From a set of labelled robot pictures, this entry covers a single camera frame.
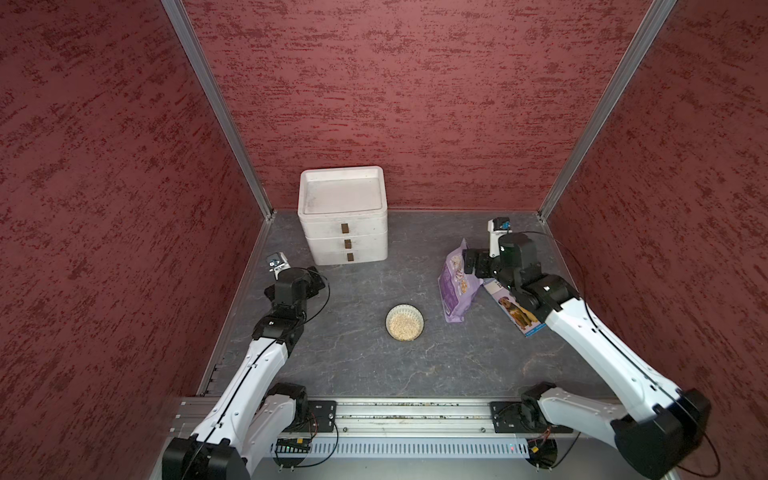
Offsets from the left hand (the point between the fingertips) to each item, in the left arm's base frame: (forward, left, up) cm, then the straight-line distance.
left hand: (299, 279), depth 82 cm
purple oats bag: (0, -45, -3) cm, 45 cm away
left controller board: (-37, -2, -18) cm, 41 cm away
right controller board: (-38, -63, -16) cm, 75 cm away
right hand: (+3, -49, +8) cm, 50 cm away
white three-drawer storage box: (+18, -11, +8) cm, 23 cm away
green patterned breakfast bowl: (-8, -30, -11) cm, 33 cm away
